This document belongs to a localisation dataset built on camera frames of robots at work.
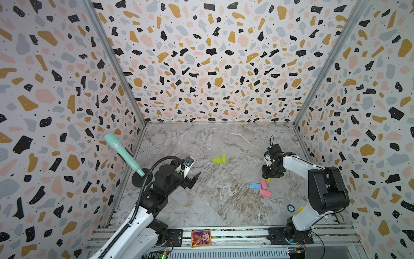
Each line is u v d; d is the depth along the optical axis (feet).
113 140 2.22
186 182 2.21
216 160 3.29
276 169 2.56
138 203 1.60
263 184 2.98
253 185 2.95
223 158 3.32
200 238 2.38
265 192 2.91
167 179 1.82
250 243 2.40
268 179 3.01
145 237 1.92
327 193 1.55
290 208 2.74
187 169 2.10
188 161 2.09
